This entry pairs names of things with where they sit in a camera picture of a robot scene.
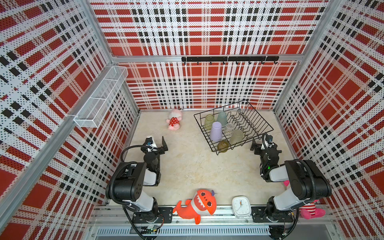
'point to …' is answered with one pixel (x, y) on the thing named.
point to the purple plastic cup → (216, 133)
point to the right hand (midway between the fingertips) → (261, 140)
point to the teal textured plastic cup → (222, 117)
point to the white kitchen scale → (241, 206)
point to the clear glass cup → (229, 127)
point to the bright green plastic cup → (209, 120)
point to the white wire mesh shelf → (92, 114)
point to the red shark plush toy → (204, 202)
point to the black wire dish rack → (245, 117)
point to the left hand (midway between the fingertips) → (155, 140)
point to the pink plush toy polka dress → (175, 116)
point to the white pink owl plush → (309, 211)
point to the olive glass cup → (223, 146)
